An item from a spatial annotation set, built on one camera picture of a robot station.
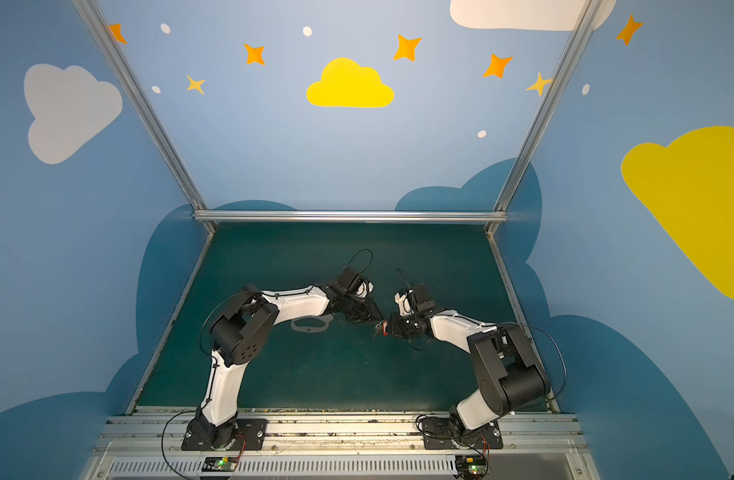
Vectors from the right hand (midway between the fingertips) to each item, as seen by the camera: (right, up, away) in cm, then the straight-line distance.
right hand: (389, 325), depth 92 cm
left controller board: (-43, -28, -21) cm, 55 cm away
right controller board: (+19, -29, -21) cm, 40 cm away
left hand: (-2, +2, 0) cm, 2 cm away
